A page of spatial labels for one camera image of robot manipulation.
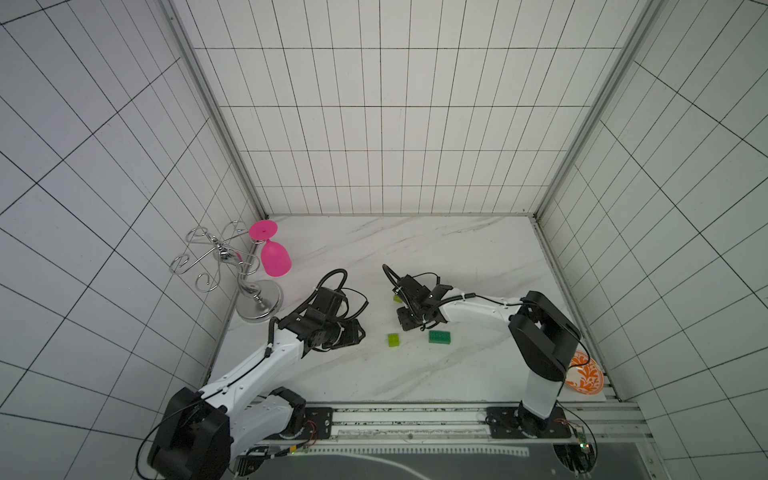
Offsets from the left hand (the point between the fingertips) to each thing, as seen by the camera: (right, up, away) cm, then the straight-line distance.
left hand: (354, 341), depth 81 cm
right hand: (+15, +5, +11) cm, 19 cm away
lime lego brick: (+12, +13, -7) cm, 19 cm away
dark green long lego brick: (+25, -1, +5) cm, 25 cm away
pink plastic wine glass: (-24, +23, +4) cm, 33 cm away
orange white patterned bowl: (+63, -10, -2) cm, 64 cm away
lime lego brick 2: (+11, -1, +4) cm, 12 cm away
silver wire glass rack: (-32, +9, +12) cm, 35 cm away
